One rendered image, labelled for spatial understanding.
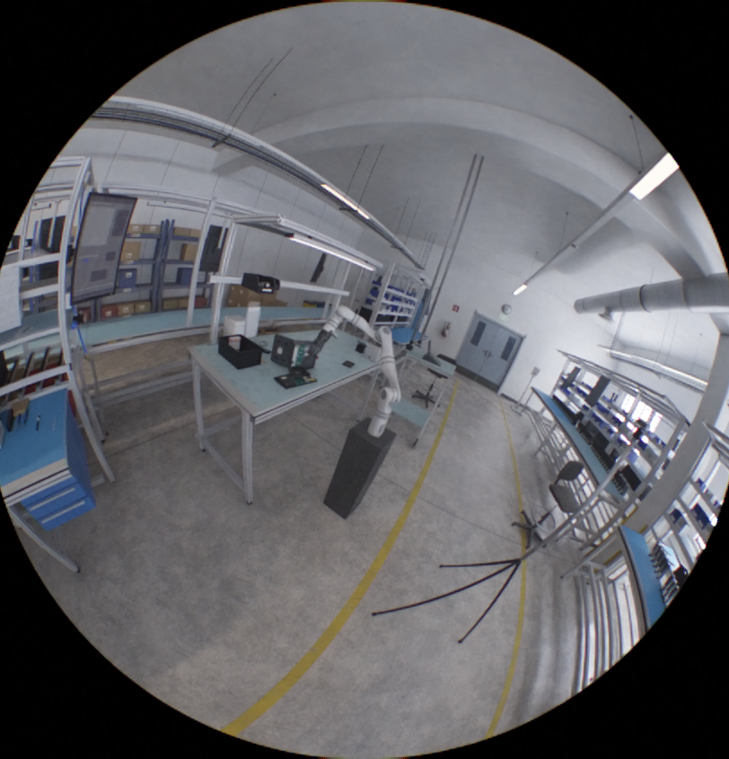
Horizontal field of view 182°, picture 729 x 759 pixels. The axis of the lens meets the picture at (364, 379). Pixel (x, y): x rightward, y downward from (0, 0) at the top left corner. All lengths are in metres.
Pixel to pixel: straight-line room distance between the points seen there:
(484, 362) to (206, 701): 8.55
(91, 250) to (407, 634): 2.72
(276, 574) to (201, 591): 0.54
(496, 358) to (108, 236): 8.22
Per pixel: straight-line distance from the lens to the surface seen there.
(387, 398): 1.31
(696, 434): 3.62
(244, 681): 1.74
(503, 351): 7.86
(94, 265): 1.39
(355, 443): 1.46
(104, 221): 1.35
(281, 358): 1.63
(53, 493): 1.46
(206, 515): 1.95
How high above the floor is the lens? 1.69
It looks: 23 degrees down
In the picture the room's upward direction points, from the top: 19 degrees clockwise
